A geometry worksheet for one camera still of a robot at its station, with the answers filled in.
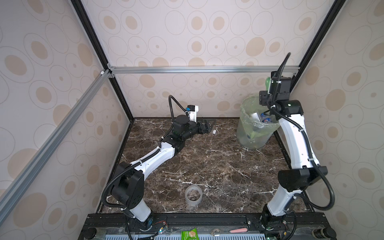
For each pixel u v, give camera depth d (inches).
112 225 28.8
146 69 76.5
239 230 28.0
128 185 17.4
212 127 28.4
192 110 27.3
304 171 17.5
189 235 27.0
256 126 31.3
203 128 27.1
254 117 37.5
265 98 26.8
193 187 32.4
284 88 20.8
